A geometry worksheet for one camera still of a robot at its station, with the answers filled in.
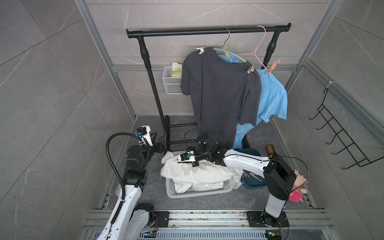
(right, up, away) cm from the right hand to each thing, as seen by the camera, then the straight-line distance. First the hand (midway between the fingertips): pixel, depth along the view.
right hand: (179, 157), depth 77 cm
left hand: (-8, +14, -6) cm, 17 cm away
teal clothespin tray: (+40, -14, +6) cm, 42 cm away
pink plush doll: (+62, -18, -1) cm, 64 cm away
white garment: (+15, -11, +1) cm, 19 cm away
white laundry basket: (-5, -18, 0) cm, 18 cm away
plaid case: (+59, 0, +20) cm, 62 cm away
